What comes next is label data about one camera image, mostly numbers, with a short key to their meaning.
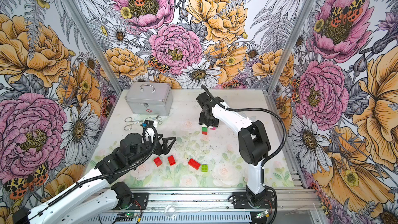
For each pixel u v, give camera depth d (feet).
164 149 2.13
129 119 3.45
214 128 2.97
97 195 1.95
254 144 1.65
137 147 1.83
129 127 3.32
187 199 2.50
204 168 2.74
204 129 3.06
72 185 1.54
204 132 3.19
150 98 3.17
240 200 2.42
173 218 2.55
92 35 3.01
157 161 2.73
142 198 2.48
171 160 2.79
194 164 2.79
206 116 2.51
